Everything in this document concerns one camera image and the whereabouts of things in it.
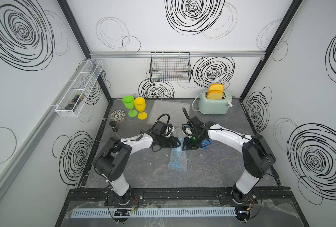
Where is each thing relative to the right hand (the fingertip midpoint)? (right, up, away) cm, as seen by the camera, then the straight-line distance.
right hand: (184, 149), depth 84 cm
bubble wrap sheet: (-1, -4, 0) cm, 5 cm away
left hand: (-4, +2, +4) cm, 6 cm away
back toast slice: (+25, +41, +14) cm, 50 cm away
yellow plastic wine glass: (-29, +28, +13) cm, 43 cm away
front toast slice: (+22, +35, +12) cm, 43 cm away
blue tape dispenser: (+10, +7, -13) cm, 17 cm away
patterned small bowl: (-49, +20, +23) cm, 57 cm away
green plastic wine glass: (-37, +29, +13) cm, 49 cm away
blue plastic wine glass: (-5, -1, -1) cm, 5 cm away
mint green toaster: (+23, +27, +17) cm, 39 cm away
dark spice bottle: (-46, +14, +9) cm, 49 cm away
